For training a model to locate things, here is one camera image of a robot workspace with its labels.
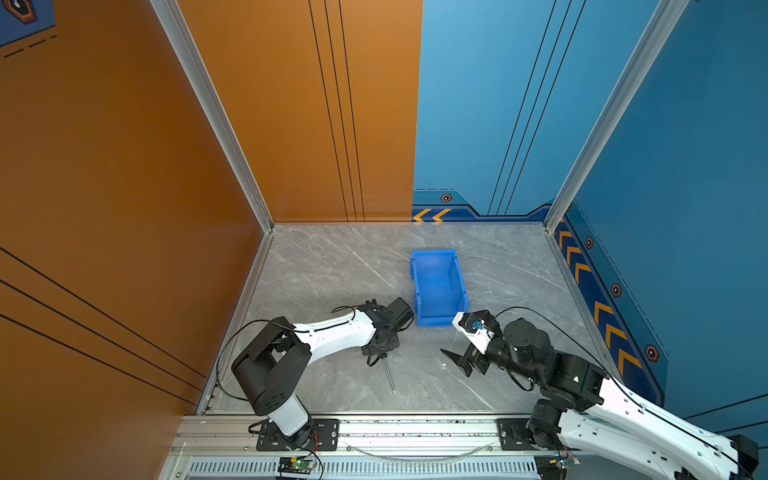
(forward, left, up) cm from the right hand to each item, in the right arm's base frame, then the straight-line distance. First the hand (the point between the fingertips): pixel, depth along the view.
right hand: (452, 331), depth 69 cm
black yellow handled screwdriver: (-4, +15, -19) cm, 25 cm away
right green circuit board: (-24, -24, -23) cm, 41 cm away
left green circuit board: (-24, +38, -22) cm, 49 cm away
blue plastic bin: (+25, -2, -22) cm, 33 cm away
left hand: (+6, +16, -19) cm, 25 cm away
